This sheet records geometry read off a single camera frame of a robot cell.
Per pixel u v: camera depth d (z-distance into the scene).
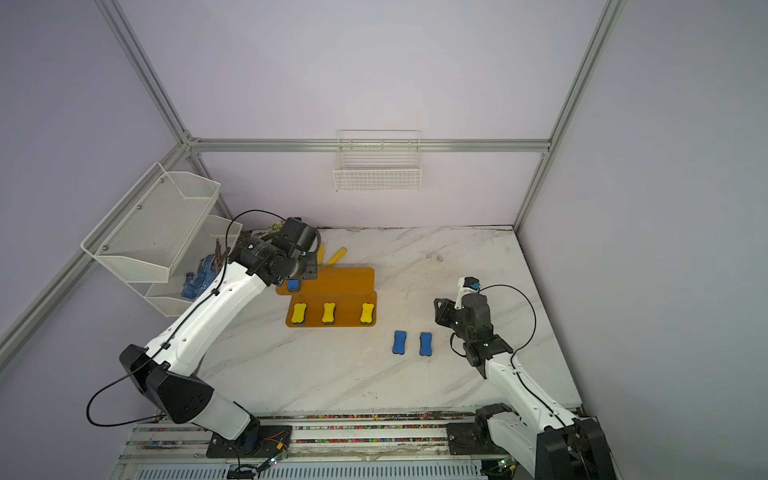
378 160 0.97
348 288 0.89
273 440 0.73
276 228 1.00
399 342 0.90
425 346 0.88
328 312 0.95
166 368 0.40
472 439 0.73
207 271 0.88
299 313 0.95
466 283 0.76
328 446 0.73
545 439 0.42
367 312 0.94
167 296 0.75
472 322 0.63
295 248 0.57
